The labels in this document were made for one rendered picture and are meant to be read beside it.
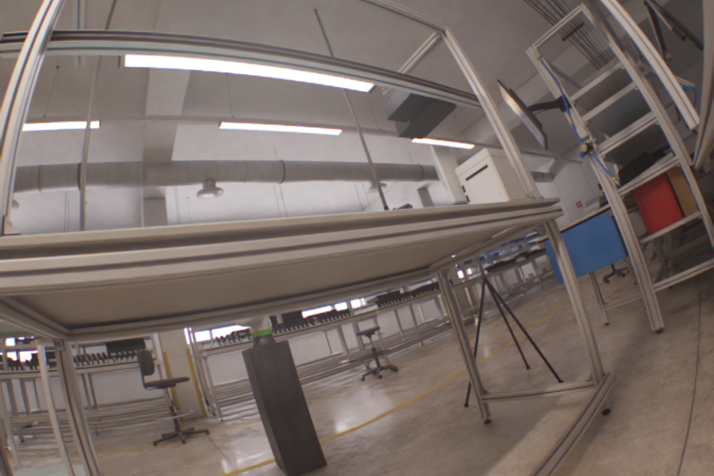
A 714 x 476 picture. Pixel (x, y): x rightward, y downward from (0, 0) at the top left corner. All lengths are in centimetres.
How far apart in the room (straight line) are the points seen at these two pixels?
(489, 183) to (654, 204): 153
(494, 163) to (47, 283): 125
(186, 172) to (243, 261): 437
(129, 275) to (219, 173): 451
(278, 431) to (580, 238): 229
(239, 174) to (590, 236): 434
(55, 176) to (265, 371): 383
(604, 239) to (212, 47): 243
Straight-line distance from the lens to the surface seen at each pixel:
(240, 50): 94
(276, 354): 206
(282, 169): 535
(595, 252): 261
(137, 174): 488
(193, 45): 92
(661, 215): 254
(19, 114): 74
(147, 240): 58
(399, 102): 134
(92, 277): 57
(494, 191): 125
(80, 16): 142
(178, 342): 526
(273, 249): 63
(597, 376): 167
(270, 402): 206
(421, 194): 841
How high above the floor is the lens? 78
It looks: 18 degrees up
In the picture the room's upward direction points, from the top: 17 degrees counter-clockwise
